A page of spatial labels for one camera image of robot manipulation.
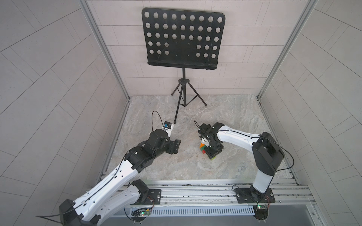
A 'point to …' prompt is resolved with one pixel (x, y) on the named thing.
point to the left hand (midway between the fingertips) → (177, 138)
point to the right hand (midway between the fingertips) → (210, 156)
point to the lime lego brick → (213, 158)
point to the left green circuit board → (140, 215)
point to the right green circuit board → (260, 212)
